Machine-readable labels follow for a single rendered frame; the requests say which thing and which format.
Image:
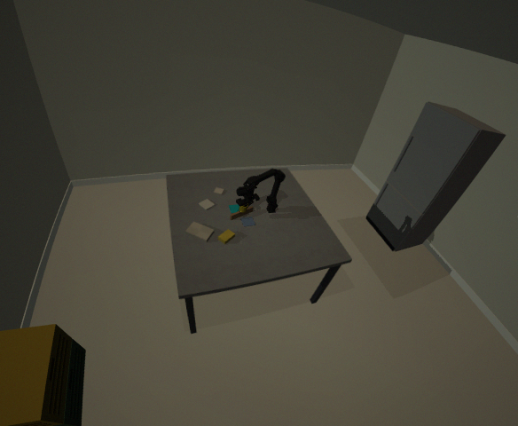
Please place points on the yellow block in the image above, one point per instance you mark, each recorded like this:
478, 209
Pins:
226, 236

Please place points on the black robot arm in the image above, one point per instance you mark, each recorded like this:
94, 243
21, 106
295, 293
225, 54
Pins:
255, 180

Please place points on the brown flat bar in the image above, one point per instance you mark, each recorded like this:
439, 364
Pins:
239, 214

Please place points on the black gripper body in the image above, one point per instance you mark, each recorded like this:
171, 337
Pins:
247, 198

